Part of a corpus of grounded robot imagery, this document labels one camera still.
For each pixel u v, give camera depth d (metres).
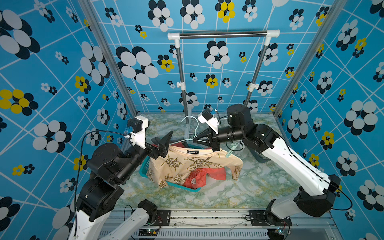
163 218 0.74
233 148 0.56
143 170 0.80
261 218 0.73
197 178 0.78
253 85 0.79
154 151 0.45
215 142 0.50
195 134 0.55
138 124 0.38
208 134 0.52
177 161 0.65
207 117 0.50
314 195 0.40
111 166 0.33
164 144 0.43
